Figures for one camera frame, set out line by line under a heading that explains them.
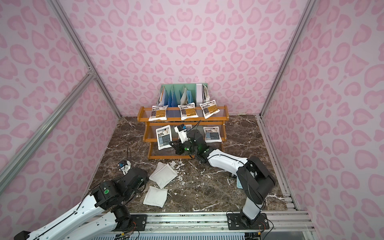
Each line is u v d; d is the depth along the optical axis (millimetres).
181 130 725
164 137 819
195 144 656
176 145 762
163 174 893
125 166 654
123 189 541
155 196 822
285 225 730
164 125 827
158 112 803
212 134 878
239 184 839
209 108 812
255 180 458
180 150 734
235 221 731
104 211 504
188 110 806
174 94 1080
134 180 544
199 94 959
